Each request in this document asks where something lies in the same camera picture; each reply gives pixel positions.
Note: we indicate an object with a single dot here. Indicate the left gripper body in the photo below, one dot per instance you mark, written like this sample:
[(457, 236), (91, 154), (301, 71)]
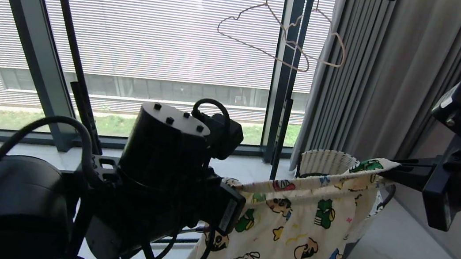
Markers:
[(223, 204)]

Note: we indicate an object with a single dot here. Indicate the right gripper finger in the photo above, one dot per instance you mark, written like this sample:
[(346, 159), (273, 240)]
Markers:
[(426, 163), (411, 176)]

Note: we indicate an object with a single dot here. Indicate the cream printed garment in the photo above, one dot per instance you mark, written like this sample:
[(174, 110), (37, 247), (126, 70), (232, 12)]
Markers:
[(297, 227)]

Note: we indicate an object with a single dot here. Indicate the pink clothes hanger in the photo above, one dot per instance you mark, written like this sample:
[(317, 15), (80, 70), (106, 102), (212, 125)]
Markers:
[(269, 6), (340, 43)]

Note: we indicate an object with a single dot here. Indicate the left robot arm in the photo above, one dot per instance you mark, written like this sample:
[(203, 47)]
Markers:
[(2, 202)]

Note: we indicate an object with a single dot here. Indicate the white laundry basket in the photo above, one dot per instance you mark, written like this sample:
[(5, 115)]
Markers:
[(324, 159)]

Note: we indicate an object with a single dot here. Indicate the black clothes rack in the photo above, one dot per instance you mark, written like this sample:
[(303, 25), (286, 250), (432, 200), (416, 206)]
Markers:
[(82, 101)]

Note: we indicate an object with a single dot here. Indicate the beige curtain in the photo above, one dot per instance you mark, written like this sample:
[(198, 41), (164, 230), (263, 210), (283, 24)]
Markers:
[(391, 57)]

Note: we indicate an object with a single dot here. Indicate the window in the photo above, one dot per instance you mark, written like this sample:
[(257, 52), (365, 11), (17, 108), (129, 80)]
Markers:
[(159, 26)]

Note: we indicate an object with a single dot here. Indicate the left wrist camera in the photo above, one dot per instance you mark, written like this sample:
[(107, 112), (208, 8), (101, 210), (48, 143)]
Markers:
[(223, 135)]

